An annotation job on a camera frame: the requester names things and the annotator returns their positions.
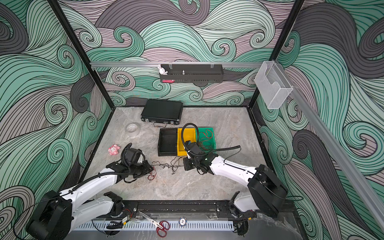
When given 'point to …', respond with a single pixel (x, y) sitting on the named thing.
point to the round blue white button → (182, 221)
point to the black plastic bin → (167, 145)
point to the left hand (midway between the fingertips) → (153, 167)
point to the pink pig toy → (113, 150)
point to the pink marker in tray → (168, 81)
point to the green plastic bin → (207, 143)
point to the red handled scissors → (162, 225)
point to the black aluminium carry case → (160, 112)
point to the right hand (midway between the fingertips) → (184, 162)
